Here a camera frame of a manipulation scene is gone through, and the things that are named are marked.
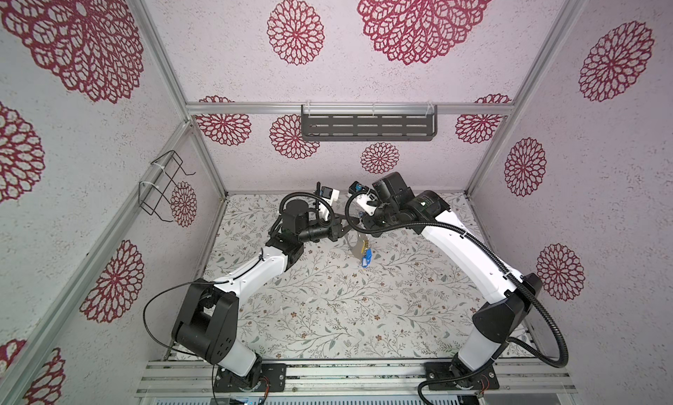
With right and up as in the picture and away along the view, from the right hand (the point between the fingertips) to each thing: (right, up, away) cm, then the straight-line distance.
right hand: (365, 212), depth 76 cm
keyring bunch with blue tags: (+1, -12, +2) cm, 12 cm away
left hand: (-2, -4, 0) cm, 4 cm away
